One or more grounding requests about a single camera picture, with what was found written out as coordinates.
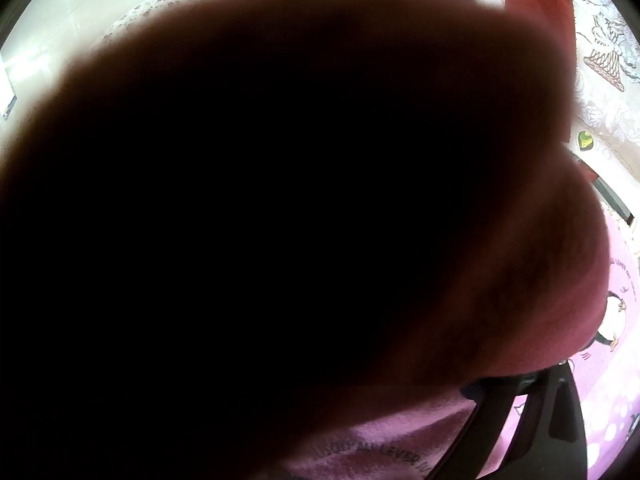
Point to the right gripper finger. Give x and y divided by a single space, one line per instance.
548 443

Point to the white upholstered chair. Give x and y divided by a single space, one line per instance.
607 80

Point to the maroon fleece garment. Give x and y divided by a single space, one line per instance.
252 222

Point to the pink penguin print blanket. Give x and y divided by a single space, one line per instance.
408 446

